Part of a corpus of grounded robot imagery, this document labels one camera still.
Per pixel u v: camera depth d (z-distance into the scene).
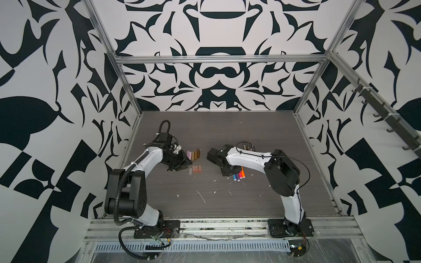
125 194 0.44
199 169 0.92
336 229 0.76
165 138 0.74
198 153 0.99
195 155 0.97
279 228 0.74
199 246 0.71
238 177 0.89
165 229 0.73
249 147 1.02
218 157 0.67
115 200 0.39
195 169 0.91
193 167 0.92
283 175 0.51
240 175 0.89
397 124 0.55
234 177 0.89
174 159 0.76
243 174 0.90
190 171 0.91
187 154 0.97
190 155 0.96
